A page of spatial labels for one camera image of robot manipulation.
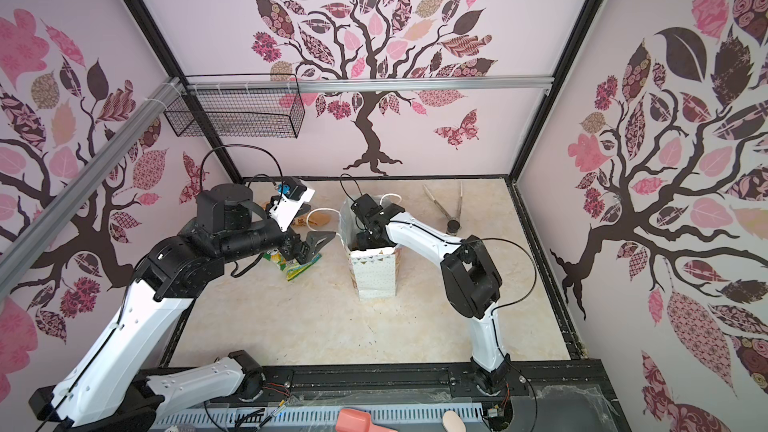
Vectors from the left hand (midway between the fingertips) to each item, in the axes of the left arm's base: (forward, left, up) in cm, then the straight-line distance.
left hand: (318, 225), depth 60 cm
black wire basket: (+50, +34, -4) cm, 61 cm away
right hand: (+13, -8, -28) cm, 33 cm away
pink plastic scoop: (-31, -6, -36) cm, 48 cm away
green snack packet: (+8, +16, -34) cm, 38 cm away
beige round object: (-31, -30, -34) cm, 55 cm away
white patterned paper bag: (0, -11, -21) cm, 24 cm away
